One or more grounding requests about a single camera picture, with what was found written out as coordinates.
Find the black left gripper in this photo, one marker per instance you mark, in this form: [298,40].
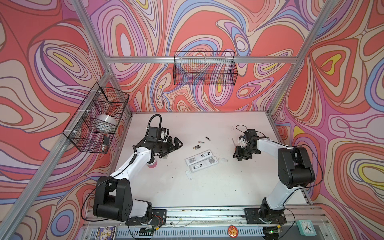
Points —
[170,147]

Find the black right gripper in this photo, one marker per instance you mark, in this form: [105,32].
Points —
[238,154]

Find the white battery cover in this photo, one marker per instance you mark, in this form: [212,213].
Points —
[223,160]
[189,175]

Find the white remote control with batteries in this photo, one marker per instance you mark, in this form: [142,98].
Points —
[204,164]

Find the orange black screwdriver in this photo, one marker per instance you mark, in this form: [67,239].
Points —
[235,145]

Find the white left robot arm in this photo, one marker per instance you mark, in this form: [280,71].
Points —
[113,194]

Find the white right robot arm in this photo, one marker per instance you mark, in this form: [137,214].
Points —
[295,170]

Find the white tape roll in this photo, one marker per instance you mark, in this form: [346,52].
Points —
[105,123]

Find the red round sticker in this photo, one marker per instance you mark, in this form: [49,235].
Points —
[233,231]

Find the teal small clock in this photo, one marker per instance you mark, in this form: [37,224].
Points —
[306,228]

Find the colourful card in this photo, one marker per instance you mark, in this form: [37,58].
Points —
[106,233]

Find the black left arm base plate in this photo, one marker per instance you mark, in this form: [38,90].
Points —
[154,218]

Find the black wire basket back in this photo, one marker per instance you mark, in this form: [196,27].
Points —
[205,68]

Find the black wire basket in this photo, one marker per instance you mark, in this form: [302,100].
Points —
[205,68]
[81,132]

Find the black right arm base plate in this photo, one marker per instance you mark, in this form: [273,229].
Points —
[264,216]

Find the black wire basket left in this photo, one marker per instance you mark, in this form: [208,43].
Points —
[81,132]

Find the aluminium front rail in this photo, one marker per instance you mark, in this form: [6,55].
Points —
[179,217]

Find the aluminium frame corner post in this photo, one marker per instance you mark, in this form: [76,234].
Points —
[313,33]

